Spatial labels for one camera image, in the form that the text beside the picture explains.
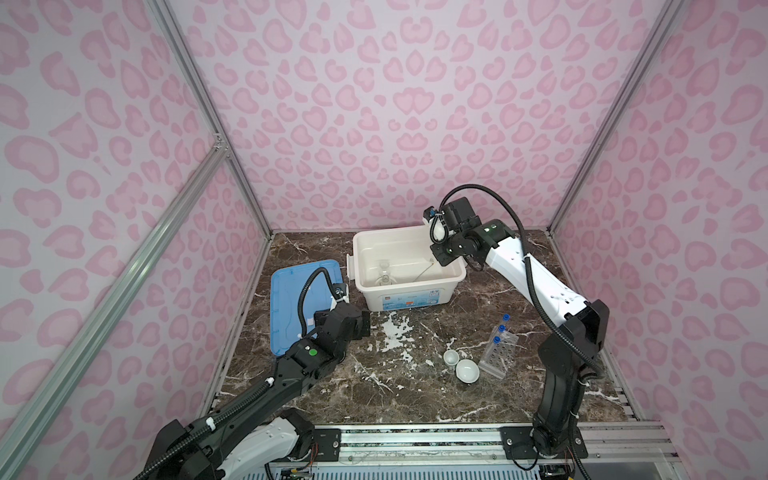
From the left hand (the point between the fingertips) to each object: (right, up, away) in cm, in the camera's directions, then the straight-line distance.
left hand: (351, 306), depth 81 cm
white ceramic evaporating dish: (+32, -18, +3) cm, 37 cm away
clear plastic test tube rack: (+42, -15, +7) cm, 46 cm away
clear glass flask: (+9, +6, +15) cm, 18 cm away
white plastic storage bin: (+12, +8, +27) cm, 30 cm away
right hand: (+25, +17, +3) cm, 30 cm away
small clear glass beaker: (+8, +11, +20) cm, 24 cm away
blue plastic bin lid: (-25, +1, +20) cm, 32 cm away
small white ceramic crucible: (+28, -15, +5) cm, 32 cm away
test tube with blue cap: (+37, -7, -6) cm, 38 cm away
